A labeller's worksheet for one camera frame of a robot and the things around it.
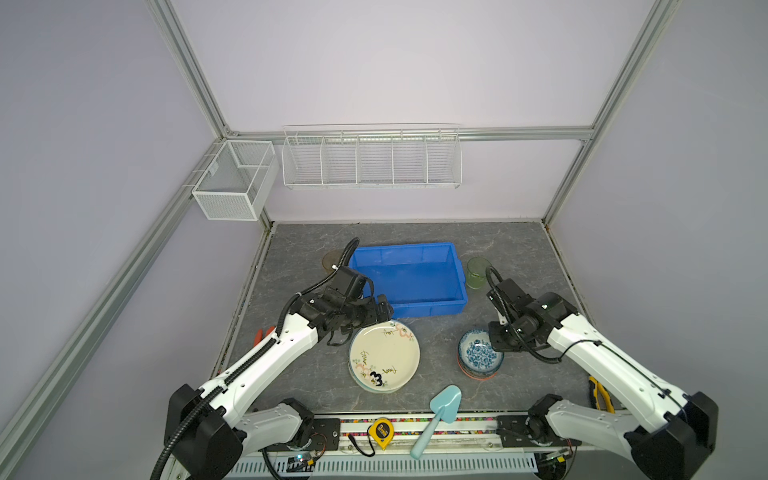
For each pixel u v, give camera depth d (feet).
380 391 2.57
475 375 2.48
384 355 2.78
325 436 2.41
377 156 3.20
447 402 2.53
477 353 2.64
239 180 3.35
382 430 2.38
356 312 2.15
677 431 1.23
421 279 3.54
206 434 1.23
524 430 2.39
